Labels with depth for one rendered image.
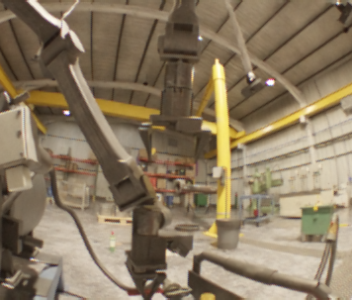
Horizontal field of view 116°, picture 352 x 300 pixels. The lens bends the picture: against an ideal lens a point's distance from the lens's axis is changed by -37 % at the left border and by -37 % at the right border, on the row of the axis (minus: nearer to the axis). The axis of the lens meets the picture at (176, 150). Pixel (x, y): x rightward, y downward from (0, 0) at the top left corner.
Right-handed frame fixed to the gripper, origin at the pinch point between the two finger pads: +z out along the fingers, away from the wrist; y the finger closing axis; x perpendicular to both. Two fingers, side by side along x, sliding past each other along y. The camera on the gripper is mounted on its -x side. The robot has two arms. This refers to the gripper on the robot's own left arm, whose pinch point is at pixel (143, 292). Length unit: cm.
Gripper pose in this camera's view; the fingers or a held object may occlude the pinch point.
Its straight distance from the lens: 43.1
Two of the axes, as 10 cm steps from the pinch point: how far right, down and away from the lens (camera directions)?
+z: -0.5, 9.6, -2.8
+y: -4.6, 2.3, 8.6
